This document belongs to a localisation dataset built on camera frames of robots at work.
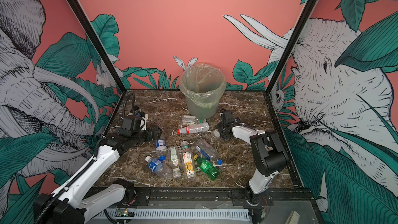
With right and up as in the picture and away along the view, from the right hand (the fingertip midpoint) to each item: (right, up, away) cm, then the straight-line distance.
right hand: (216, 125), depth 96 cm
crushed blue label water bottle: (-31, -19, -18) cm, 40 cm away
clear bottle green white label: (-24, -15, -14) cm, 31 cm away
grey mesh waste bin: (-9, +8, +5) cm, 13 cm away
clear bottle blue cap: (-5, -13, -11) cm, 17 cm away
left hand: (-34, 0, -15) cm, 37 cm away
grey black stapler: (-37, +7, -21) cm, 43 cm away
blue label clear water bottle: (-33, -12, -8) cm, 36 cm away
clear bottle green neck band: (-15, +3, +7) cm, 17 cm away
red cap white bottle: (-14, -1, -1) cm, 14 cm away
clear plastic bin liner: (-8, +28, +9) cm, 31 cm away
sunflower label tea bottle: (-16, -17, -16) cm, 28 cm away
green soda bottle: (-6, -20, -16) cm, 26 cm away
